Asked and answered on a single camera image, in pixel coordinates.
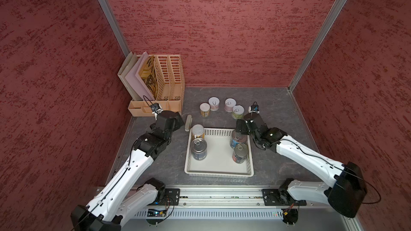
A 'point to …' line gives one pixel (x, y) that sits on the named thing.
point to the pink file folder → (134, 83)
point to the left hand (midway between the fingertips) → (170, 121)
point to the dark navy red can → (241, 153)
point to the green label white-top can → (238, 112)
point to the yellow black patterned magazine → (149, 74)
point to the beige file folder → (130, 62)
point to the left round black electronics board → (155, 213)
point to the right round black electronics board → (290, 216)
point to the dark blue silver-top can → (199, 149)
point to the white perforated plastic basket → (219, 162)
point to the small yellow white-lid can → (204, 108)
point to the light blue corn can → (237, 138)
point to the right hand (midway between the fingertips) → (244, 125)
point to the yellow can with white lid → (197, 132)
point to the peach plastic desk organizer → (171, 92)
